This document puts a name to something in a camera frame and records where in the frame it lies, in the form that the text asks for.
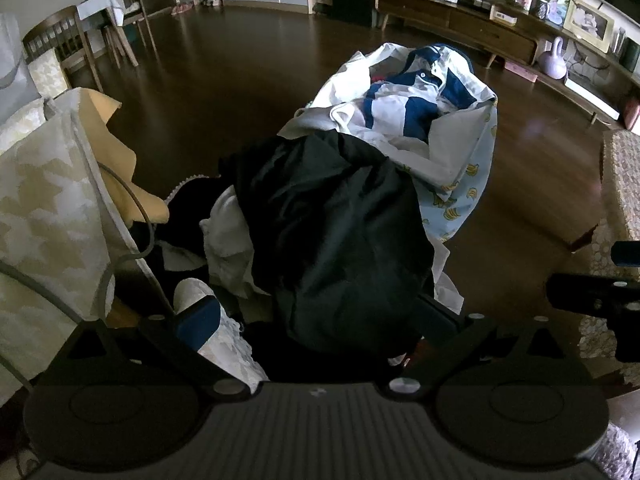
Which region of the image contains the wooden TV cabinet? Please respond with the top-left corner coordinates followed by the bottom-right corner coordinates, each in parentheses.
top-left (375, 0), bottom-right (640, 126)

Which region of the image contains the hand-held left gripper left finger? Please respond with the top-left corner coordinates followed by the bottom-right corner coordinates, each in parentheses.
top-left (50, 299), bottom-right (251, 402)

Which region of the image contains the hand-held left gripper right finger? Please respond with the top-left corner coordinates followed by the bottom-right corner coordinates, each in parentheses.
top-left (390, 294), bottom-right (576, 397)

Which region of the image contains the cream picture frame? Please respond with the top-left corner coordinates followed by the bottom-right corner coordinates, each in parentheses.
top-left (564, 0), bottom-right (615, 53)

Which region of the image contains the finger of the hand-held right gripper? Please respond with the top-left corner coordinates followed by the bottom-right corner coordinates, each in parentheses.
top-left (546, 274), bottom-right (640, 317)
top-left (612, 241), bottom-right (640, 267)

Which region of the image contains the banana print cloth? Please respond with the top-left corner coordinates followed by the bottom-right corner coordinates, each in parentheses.
top-left (410, 97), bottom-right (501, 241)

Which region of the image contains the patterned cream sofa cover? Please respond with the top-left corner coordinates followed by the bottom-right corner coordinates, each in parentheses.
top-left (0, 110), bottom-right (157, 391)

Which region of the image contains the wooden chair patterned seat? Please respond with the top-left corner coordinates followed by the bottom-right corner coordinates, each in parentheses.
top-left (22, 5), bottom-right (103, 96)

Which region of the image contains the black t-shirt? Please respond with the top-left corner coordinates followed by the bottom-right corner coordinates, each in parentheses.
top-left (218, 130), bottom-right (436, 356)

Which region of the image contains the purple kettlebell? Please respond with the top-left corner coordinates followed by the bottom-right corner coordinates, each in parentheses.
top-left (537, 36), bottom-right (568, 80)

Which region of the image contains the pink flat box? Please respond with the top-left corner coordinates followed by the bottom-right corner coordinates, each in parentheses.
top-left (504, 62), bottom-right (538, 83)

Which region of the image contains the pile of mixed laundry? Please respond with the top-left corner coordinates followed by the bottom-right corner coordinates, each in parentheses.
top-left (277, 42), bottom-right (498, 196)

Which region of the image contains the black garment white trim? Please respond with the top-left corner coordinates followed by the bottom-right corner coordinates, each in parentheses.
top-left (150, 175), bottom-right (236, 311)

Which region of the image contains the blue white polo shirt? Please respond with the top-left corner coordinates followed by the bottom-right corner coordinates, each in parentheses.
top-left (362, 45), bottom-right (476, 143)

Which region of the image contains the table with white cloth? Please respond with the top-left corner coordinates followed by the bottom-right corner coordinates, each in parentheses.
top-left (75, 0), bottom-right (126, 31)

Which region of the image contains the white patterned cloth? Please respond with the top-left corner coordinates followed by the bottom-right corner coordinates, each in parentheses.
top-left (172, 277), bottom-right (268, 395)

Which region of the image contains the white flat box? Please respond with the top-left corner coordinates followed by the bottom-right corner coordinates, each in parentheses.
top-left (565, 75), bottom-right (626, 121)

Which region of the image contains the yellow cloth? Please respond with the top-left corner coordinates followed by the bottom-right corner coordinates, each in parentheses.
top-left (75, 87), bottom-right (171, 226)

